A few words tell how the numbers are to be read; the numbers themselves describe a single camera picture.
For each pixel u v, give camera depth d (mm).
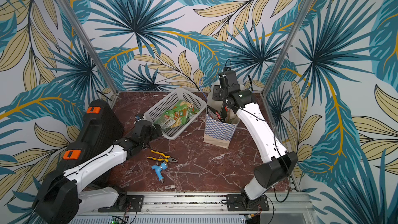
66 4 746
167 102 1040
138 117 1044
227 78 534
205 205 736
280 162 403
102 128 748
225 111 843
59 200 393
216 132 797
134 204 729
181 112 1006
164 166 818
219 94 689
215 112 801
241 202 728
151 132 663
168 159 863
